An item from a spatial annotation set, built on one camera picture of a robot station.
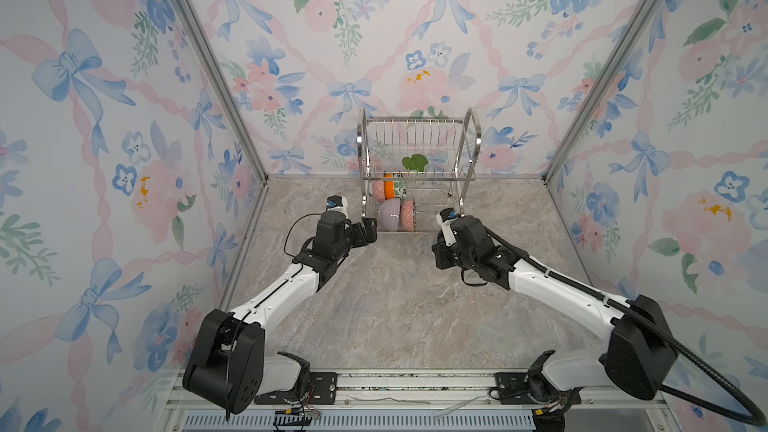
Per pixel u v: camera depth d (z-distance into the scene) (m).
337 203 0.75
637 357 0.41
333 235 0.64
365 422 0.70
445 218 0.74
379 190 1.00
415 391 0.75
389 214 0.93
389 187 0.98
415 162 0.86
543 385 0.64
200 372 0.42
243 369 0.40
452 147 1.14
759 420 0.33
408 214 0.92
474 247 0.62
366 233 0.77
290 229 1.04
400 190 1.09
